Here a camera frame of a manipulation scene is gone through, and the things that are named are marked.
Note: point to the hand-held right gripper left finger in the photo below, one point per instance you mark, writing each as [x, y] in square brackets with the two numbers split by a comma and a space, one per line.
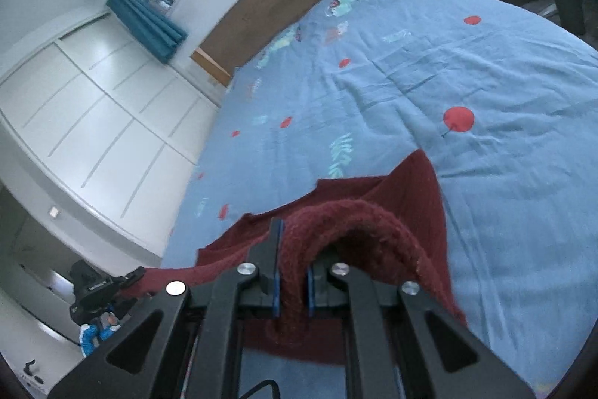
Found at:
[277, 268]

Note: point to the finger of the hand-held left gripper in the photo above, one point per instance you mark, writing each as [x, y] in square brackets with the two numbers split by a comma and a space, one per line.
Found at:
[133, 278]

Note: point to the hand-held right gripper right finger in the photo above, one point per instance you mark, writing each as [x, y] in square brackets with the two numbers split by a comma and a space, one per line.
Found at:
[310, 294]

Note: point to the dark red knitted sweater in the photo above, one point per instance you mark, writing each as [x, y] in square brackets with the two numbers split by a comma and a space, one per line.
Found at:
[397, 202]

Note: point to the person's left hand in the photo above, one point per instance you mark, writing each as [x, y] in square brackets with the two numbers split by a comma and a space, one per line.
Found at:
[96, 333]

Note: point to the white wardrobe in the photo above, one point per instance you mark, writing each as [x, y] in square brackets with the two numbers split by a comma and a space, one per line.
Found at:
[93, 123]

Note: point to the blue printed duvet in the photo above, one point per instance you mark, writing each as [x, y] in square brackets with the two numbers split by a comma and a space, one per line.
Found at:
[467, 193]

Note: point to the teal curtain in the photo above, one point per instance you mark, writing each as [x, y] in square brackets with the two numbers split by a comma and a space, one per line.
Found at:
[149, 22]

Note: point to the dark trash bin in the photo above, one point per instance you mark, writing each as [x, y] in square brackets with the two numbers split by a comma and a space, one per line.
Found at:
[567, 4]

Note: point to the white wall switch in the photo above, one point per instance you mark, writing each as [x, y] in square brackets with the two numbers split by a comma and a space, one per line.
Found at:
[54, 211]

